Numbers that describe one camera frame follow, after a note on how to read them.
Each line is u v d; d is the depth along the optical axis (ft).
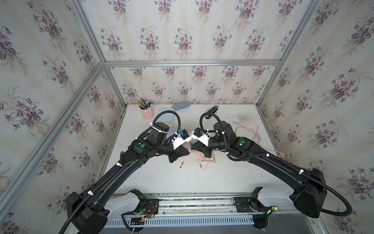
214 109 3.73
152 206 2.39
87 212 1.18
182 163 2.27
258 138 3.21
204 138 1.99
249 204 2.17
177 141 1.96
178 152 1.94
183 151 2.15
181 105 3.87
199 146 2.08
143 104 3.48
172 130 1.91
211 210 2.39
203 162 2.76
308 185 1.32
